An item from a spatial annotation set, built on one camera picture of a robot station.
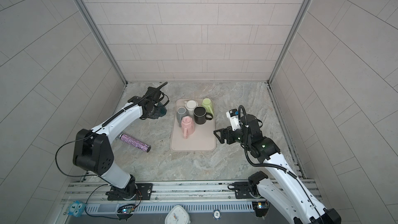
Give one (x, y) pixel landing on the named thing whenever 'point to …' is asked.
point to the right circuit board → (261, 207)
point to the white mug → (189, 106)
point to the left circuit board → (127, 209)
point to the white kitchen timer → (177, 215)
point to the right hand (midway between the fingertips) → (220, 131)
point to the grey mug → (181, 112)
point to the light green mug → (207, 103)
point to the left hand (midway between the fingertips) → (156, 110)
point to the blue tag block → (76, 208)
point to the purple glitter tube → (134, 142)
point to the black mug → (200, 116)
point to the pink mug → (187, 126)
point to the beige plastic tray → (202, 139)
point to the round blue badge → (216, 214)
